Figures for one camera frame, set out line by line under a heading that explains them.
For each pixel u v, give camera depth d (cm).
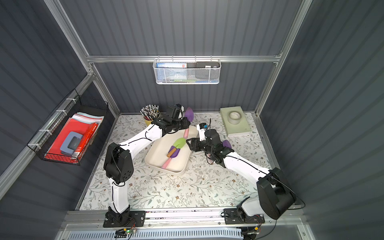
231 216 72
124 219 65
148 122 98
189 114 94
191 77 94
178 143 102
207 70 83
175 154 96
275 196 42
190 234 77
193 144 74
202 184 85
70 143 66
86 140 69
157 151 98
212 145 64
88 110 87
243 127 109
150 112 96
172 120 71
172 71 90
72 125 75
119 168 51
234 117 112
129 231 69
